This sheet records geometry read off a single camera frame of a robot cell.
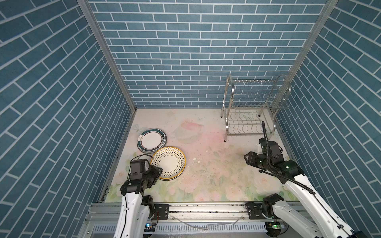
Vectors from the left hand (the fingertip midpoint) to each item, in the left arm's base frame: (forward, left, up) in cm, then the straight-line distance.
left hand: (164, 169), depth 82 cm
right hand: (+3, -46, +9) cm, 47 cm away
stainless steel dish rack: (+56, -59, -1) cm, 81 cm away
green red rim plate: (+21, +12, -2) cm, 25 cm away
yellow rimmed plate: (+7, -3, -4) cm, 8 cm away
